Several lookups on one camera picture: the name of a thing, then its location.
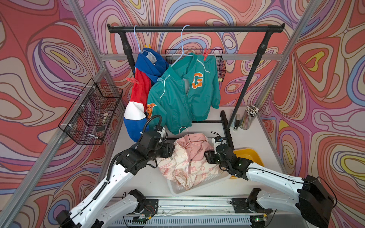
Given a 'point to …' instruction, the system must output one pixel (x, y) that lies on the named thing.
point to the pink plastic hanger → (189, 140)
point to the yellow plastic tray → (248, 154)
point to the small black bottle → (237, 121)
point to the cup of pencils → (249, 117)
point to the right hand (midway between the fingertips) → (206, 156)
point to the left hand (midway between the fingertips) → (172, 146)
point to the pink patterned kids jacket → (187, 166)
